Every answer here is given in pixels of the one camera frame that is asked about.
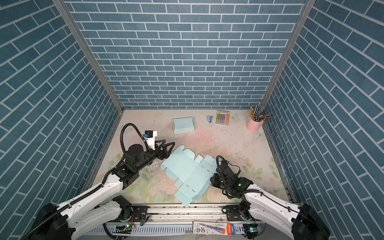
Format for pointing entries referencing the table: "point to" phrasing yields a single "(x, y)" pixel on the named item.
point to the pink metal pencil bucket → (253, 126)
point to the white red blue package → (214, 228)
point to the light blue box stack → (194, 175)
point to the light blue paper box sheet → (183, 125)
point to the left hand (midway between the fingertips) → (170, 143)
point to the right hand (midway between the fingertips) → (208, 178)
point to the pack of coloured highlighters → (222, 117)
